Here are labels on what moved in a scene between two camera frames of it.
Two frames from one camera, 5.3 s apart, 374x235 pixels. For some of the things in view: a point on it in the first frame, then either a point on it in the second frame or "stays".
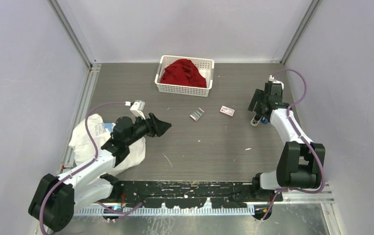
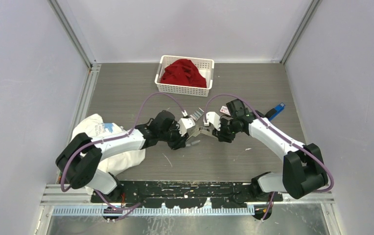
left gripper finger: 153,122 -> 182,141
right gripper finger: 258,110 -> 226,137
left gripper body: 140,129 -> 172,133
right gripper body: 264,100 -> 228,126
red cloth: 183,72 stays
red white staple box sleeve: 227,110 stays
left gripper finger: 161,127 -> 176,144
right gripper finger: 254,99 -> 217,133
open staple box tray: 197,114 stays
